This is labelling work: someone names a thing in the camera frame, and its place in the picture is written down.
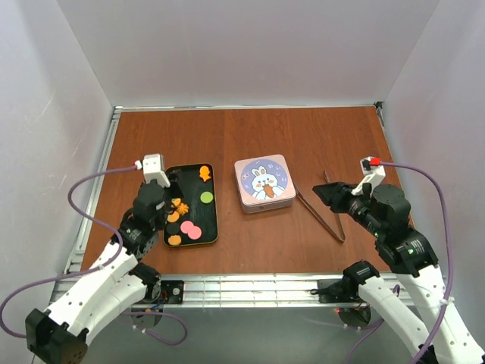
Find black cookie tray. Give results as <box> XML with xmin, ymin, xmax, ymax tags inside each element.
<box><xmin>163</xmin><ymin>163</ymin><xmax>218</xmax><ymax>247</ymax></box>

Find silver metal tongs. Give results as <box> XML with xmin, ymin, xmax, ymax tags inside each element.
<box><xmin>295</xmin><ymin>170</ymin><xmax>346</xmax><ymax>243</ymax></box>

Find silver tin lid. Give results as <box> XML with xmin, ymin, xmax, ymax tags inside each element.
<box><xmin>234</xmin><ymin>154</ymin><xmax>294</xmax><ymax>199</ymax></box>

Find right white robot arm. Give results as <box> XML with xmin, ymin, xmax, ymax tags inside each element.
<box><xmin>313</xmin><ymin>182</ymin><xmax>484</xmax><ymax>363</ymax></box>

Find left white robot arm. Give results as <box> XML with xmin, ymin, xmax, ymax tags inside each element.
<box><xmin>25</xmin><ymin>168</ymin><xmax>182</xmax><ymax>363</ymax></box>

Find orange flower cookie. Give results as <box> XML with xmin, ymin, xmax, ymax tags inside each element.
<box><xmin>177</xmin><ymin>202</ymin><xmax>189</xmax><ymax>216</ymax></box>

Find plain orange round cookie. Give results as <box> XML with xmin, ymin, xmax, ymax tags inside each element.
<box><xmin>167</xmin><ymin>211</ymin><xmax>180</xmax><ymax>223</ymax></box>

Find black sandwich cookie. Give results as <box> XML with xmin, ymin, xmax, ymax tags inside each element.
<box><xmin>166</xmin><ymin>223</ymin><xmax>180</xmax><ymax>235</ymax></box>

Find orange fish cookie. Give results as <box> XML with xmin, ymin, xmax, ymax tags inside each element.
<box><xmin>199</xmin><ymin>165</ymin><xmax>211</xmax><ymax>182</ymax></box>

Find pink sandwich cookie upper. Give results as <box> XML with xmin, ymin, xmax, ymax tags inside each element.
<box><xmin>180</xmin><ymin>221</ymin><xmax>194</xmax><ymax>234</ymax></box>

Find pink sandwich cookie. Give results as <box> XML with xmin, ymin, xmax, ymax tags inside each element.
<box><xmin>187</xmin><ymin>226</ymin><xmax>202</xmax><ymax>240</ymax></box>
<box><xmin>180</xmin><ymin>221</ymin><xmax>194</xmax><ymax>234</ymax></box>

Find orange scalloped cookie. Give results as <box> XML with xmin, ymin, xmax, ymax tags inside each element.
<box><xmin>167</xmin><ymin>234</ymin><xmax>182</xmax><ymax>246</ymax></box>

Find pink sandwich cookie lower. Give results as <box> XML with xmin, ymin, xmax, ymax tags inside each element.
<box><xmin>187</xmin><ymin>226</ymin><xmax>202</xmax><ymax>240</ymax></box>

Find silver cookie tin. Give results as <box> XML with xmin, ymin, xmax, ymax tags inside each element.
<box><xmin>239</xmin><ymin>184</ymin><xmax>296</xmax><ymax>214</ymax></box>

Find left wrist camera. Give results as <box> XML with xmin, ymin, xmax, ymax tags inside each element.
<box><xmin>134</xmin><ymin>154</ymin><xmax>171</xmax><ymax>188</ymax></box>

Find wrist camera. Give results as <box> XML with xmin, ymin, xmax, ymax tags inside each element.
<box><xmin>134</xmin><ymin>154</ymin><xmax>171</xmax><ymax>188</ymax></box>
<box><xmin>351</xmin><ymin>156</ymin><xmax>386</xmax><ymax>196</ymax></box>

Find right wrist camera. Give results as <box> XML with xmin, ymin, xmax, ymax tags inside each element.
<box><xmin>351</xmin><ymin>156</ymin><xmax>386</xmax><ymax>196</ymax></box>

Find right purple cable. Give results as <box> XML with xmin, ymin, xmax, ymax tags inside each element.
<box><xmin>343</xmin><ymin>160</ymin><xmax>455</xmax><ymax>364</ymax></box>

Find purple cable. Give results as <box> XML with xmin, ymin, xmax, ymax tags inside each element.
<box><xmin>0</xmin><ymin>161</ymin><xmax>189</xmax><ymax>346</ymax></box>
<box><xmin>343</xmin><ymin>160</ymin><xmax>455</xmax><ymax>364</ymax></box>

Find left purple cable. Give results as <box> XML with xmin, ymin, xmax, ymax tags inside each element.
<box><xmin>0</xmin><ymin>161</ymin><xmax>189</xmax><ymax>346</ymax></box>

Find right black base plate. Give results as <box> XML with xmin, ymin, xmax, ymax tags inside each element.
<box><xmin>309</xmin><ymin>278</ymin><xmax>360</xmax><ymax>303</ymax></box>

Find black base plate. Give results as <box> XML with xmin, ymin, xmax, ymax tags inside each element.
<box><xmin>159</xmin><ymin>280</ymin><xmax>185</xmax><ymax>305</ymax></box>
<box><xmin>309</xmin><ymin>278</ymin><xmax>360</xmax><ymax>303</ymax></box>

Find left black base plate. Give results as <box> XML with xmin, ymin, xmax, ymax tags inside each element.
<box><xmin>159</xmin><ymin>280</ymin><xmax>185</xmax><ymax>305</ymax></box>

